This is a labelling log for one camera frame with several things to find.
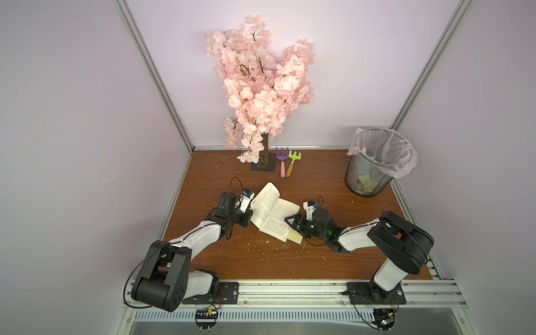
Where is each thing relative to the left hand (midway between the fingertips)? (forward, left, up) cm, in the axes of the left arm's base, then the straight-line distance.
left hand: (252, 209), depth 90 cm
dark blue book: (0, -8, -3) cm, 9 cm away
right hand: (-4, -16, +1) cm, 16 cm away
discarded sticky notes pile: (+10, -51, +8) cm, 52 cm away
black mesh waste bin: (+15, -46, +14) cm, 51 cm away
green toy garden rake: (+36, -21, -5) cm, 42 cm away
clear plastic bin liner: (+22, -63, +15) cm, 68 cm away
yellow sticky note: (-11, -19, -1) cm, 22 cm away
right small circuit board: (-38, -49, -6) cm, 62 cm away
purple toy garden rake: (+35, -14, -4) cm, 38 cm away
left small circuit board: (-39, +14, -9) cm, 42 cm away
